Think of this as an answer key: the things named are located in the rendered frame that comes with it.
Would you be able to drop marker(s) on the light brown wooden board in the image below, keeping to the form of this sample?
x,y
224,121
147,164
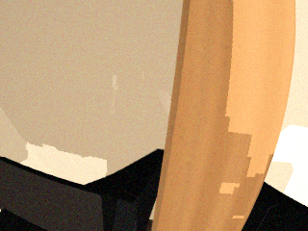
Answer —
x,y
230,90

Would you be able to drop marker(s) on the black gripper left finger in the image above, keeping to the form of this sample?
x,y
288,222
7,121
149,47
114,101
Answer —
x,y
120,202

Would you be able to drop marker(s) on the brown wooden post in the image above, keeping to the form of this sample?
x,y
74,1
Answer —
x,y
149,225

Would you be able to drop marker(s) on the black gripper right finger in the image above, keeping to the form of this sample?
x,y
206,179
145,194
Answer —
x,y
274,211

